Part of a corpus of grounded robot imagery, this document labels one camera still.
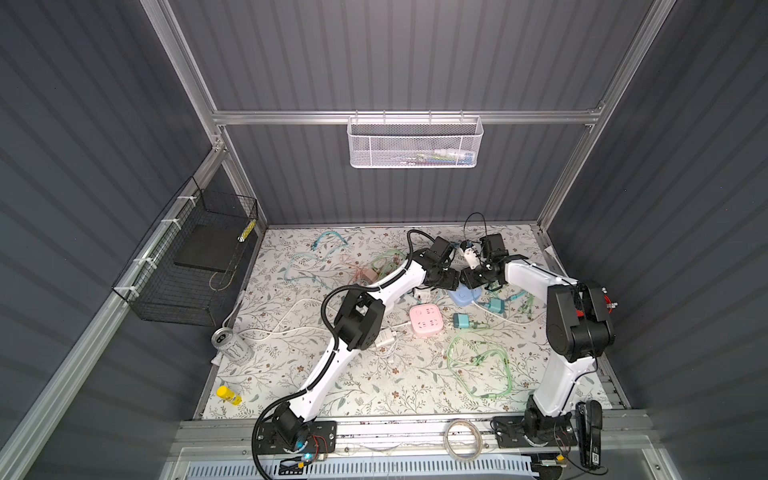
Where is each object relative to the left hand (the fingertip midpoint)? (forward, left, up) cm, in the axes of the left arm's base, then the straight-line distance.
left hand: (451, 282), depth 101 cm
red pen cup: (-18, -38, +14) cm, 44 cm away
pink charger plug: (+4, +28, 0) cm, 28 cm away
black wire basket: (-8, +71, +25) cm, 76 cm away
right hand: (0, -7, +3) cm, 7 cm away
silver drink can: (-23, +64, +8) cm, 68 cm away
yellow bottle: (-33, +63, +5) cm, 72 cm away
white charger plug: (-5, +11, +1) cm, 12 cm away
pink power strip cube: (-14, +11, 0) cm, 17 cm away
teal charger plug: (-14, 0, 0) cm, 14 cm away
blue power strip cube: (-6, -3, +1) cm, 7 cm away
